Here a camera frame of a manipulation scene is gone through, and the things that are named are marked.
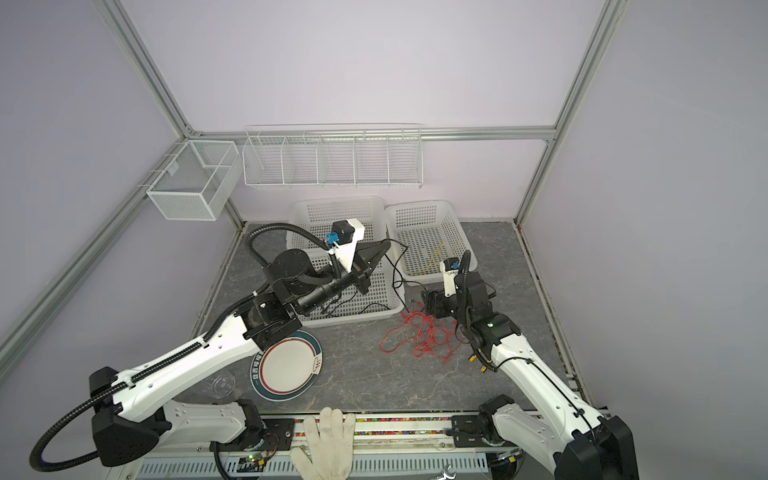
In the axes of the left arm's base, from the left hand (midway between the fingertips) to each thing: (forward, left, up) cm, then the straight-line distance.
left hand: (388, 249), depth 58 cm
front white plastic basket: (+14, +1, -42) cm, 44 cm away
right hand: (+4, -13, -25) cm, 29 cm away
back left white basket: (+51, +27, -39) cm, 69 cm away
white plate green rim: (-8, +31, -42) cm, 53 cm away
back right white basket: (+40, -15, -42) cm, 60 cm away
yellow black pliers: (-17, -16, -15) cm, 28 cm away
